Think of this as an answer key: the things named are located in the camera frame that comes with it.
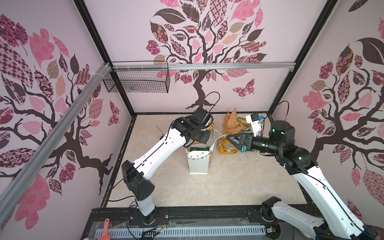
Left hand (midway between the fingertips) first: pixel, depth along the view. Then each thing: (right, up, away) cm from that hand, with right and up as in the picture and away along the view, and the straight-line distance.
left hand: (202, 137), depth 75 cm
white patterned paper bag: (-1, -12, -1) cm, 12 cm away
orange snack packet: (+22, +7, +30) cm, 38 cm away
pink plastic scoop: (-46, -46, -8) cm, 65 cm away
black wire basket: (-40, +38, +19) cm, 58 cm away
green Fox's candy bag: (-2, -9, +22) cm, 24 cm away
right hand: (+12, +2, -14) cm, 18 cm away
